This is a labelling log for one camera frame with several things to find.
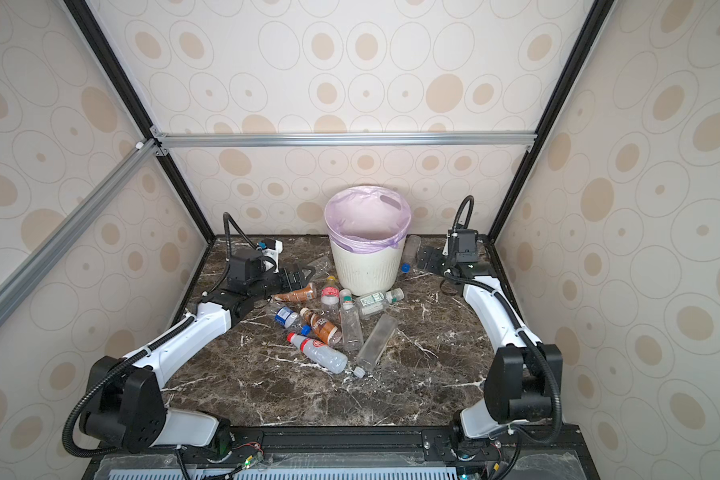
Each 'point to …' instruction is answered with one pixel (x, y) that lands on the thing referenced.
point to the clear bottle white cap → (351, 326)
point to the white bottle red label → (320, 353)
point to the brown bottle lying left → (306, 293)
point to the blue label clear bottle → (289, 318)
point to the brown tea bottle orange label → (325, 330)
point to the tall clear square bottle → (375, 345)
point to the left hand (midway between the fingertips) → (312, 268)
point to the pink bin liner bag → (367, 218)
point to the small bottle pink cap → (330, 298)
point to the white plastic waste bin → (368, 273)
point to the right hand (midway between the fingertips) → (435, 257)
